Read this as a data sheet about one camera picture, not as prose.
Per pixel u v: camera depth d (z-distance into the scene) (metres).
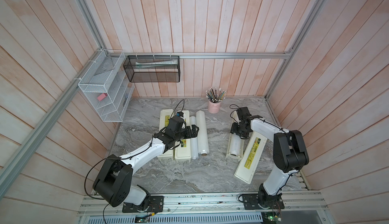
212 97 1.07
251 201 0.73
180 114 0.78
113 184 0.42
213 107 1.07
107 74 0.80
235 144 0.88
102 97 0.82
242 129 0.82
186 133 0.76
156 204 0.73
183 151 0.83
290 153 0.49
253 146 0.88
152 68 1.04
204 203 0.75
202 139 0.92
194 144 0.90
